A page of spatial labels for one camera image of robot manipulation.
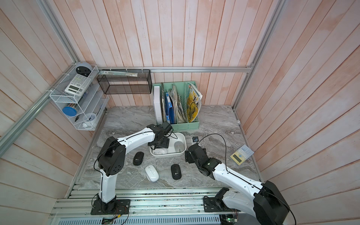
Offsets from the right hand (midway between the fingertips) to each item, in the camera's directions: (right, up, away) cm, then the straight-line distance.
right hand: (192, 149), depth 86 cm
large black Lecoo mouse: (-10, -13, -4) cm, 17 cm away
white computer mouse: (-25, -14, -3) cm, 28 cm away
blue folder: (-14, +25, +7) cm, 29 cm away
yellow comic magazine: (+3, +32, +15) cm, 35 cm away
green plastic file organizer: (-6, +44, +20) cm, 48 cm away
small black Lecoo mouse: (-35, -6, +4) cm, 35 cm away
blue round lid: (-69, +24, -10) cm, 74 cm away
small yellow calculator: (+34, -4, +5) cm, 35 cm away
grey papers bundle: (-8, +24, +10) cm, 27 cm away
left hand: (-21, +1, +8) cm, 22 cm away
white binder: (-22, +28, +4) cm, 36 cm away
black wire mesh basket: (-49, +48, +19) cm, 71 cm away
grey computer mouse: (-8, +1, +7) cm, 11 cm away
